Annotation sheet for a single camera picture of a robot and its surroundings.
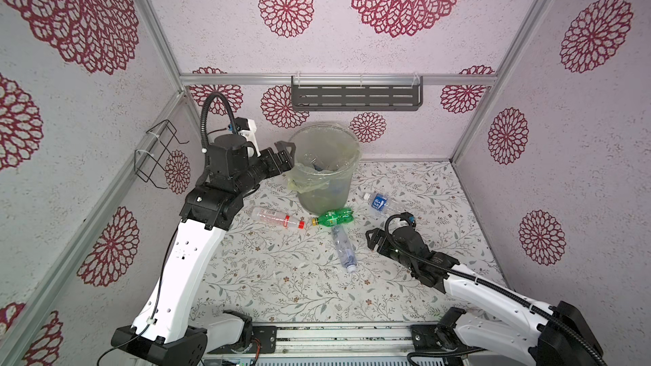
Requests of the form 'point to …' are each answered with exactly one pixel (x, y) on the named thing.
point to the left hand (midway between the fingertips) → (281, 153)
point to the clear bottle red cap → (275, 217)
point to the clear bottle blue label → (381, 202)
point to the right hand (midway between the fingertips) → (372, 235)
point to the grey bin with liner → (327, 155)
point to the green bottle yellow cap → (334, 217)
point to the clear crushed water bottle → (345, 248)
